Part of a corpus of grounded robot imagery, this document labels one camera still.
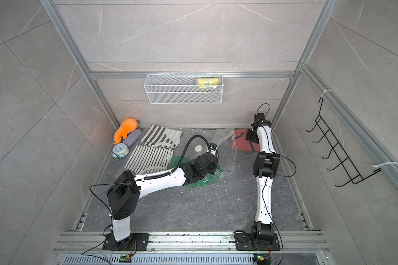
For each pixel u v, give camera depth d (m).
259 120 0.85
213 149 0.73
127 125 1.13
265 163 0.70
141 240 0.73
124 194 0.50
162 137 1.14
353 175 0.59
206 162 0.64
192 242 0.75
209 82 0.84
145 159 1.01
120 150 1.03
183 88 1.00
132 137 1.11
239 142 1.07
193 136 0.66
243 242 0.73
